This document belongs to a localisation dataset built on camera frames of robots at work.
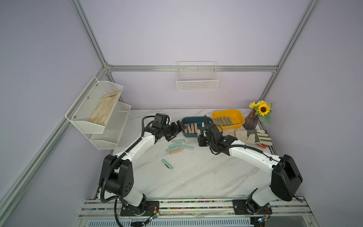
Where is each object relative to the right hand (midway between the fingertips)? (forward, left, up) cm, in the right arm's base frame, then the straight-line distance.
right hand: (195, 139), depth 85 cm
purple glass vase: (+19, -42, -7) cm, 47 cm away
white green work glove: (+10, -44, -13) cm, 47 cm away
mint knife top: (+9, +12, -15) cm, 21 cm away
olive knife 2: (+25, -21, -14) cm, 36 cm away
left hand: (+4, +9, +3) cm, 10 cm away
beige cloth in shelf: (+7, +53, +16) cm, 56 cm away
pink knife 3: (+19, +1, -14) cm, 23 cm away
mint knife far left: (-9, +19, -14) cm, 25 cm away
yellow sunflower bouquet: (+15, -44, +8) cm, 47 cm away
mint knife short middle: (+2, +5, -14) cm, 15 cm away
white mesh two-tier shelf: (+14, +58, +17) cm, 62 cm away
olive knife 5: (+25, -30, -14) cm, 41 cm away
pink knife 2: (+19, +3, -14) cm, 24 cm away
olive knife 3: (+25, -24, -14) cm, 38 cm away
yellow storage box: (+30, -36, -13) cm, 49 cm away
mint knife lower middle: (+1, +17, -14) cm, 22 cm away
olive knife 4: (+26, -27, -14) cm, 40 cm away
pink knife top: (+17, +6, -13) cm, 23 cm away
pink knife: (0, +12, -14) cm, 18 cm away
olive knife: (+25, -19, -13) cm, 34 cm away
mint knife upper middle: (+4, +16, -14) cm, 22 cm away
